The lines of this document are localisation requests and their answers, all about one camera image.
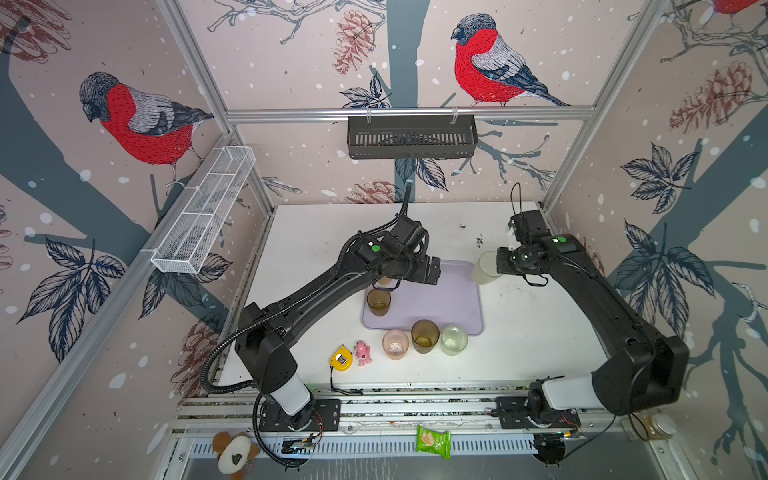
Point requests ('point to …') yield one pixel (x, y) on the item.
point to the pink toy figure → (363, 353)
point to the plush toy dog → (235, 453)
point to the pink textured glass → (395, 344)
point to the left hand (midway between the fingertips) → (427, 272)
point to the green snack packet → (438, 443)
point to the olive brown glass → (425, 335)
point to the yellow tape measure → (341, 359)
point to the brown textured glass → (379, 302)
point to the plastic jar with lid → (649, 427)
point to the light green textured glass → (454, 339)
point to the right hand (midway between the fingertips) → (500, 265)
